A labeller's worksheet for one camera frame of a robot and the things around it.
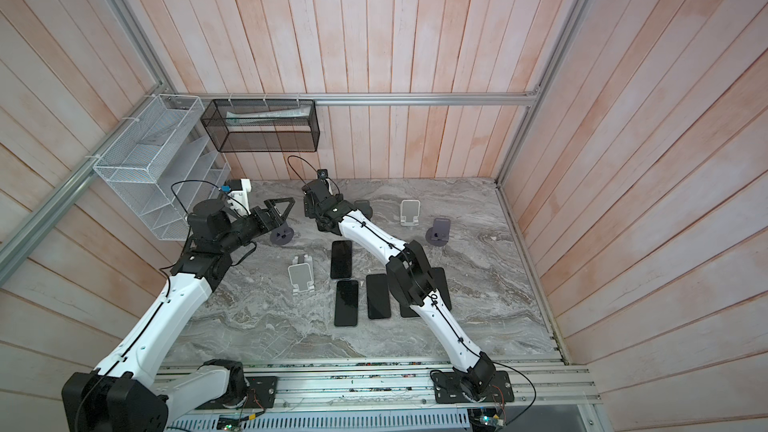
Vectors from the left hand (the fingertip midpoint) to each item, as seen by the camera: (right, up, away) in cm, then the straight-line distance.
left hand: (287, 210), depth 75 cm
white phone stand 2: (+35, -1, +30) cm, 46 cm away
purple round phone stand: (+44, -8, +24) cm, 50 cm away
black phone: (+14, -28, +13) cm, 34 cm away
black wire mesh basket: (-18, +30, +30) cm, 46 cm away
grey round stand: (-10, -9, +26) cm, 29 cm away
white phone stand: (-1, -20, +15) cm, 25 cm away
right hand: (+3, +3, +23) cm, 23 cm away
